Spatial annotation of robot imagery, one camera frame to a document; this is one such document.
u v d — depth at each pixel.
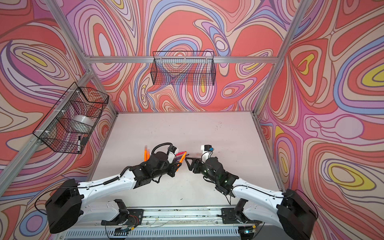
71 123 0.70
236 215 0.65
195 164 0.69
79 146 0.72
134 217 0.73
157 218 0.74
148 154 0.96
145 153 0.96
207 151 0.68
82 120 0.73
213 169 0.58
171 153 0.71
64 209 0.40
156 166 0.61
